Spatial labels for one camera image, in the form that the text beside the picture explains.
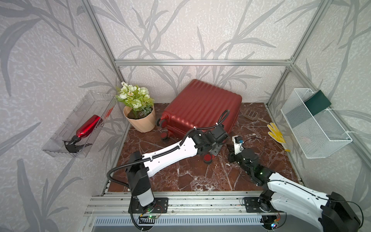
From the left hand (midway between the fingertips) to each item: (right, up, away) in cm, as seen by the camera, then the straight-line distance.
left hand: (214, 145), depth 76 cm
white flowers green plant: (-45, +26, +10) cm, 53 cm away
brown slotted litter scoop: (+35, +17, +35) cm, 52 cm away
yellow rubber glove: (+48, +2, +26) cm, 55 cm away
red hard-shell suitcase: (-7, +22, +11) cm, 26 cm away
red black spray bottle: (-59, +9, -14) cm, 61 cm away
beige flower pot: (-44, +14, +13) cm, 48 cm away
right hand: (+9, 0, +6) cm, 11 cm away
